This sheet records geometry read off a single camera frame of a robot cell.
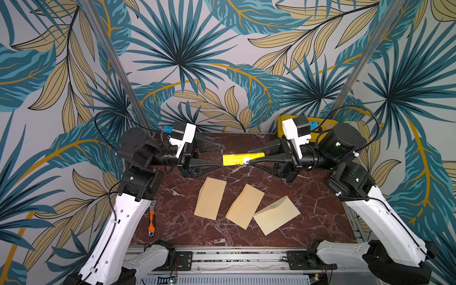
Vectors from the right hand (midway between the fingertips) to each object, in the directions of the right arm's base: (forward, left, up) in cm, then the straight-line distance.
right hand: (249, 158), depth 41 cm
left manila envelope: (+14, +14, -52) cm, 56 cm away
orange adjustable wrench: (+2, +40, -52) cm, 66 cm away
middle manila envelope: (+10, -4, -54) cm, 55 cm away
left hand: (+2, +7, -4) cm, 8 cm away
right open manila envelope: (+4, -16, -55) cm, 57 cm away
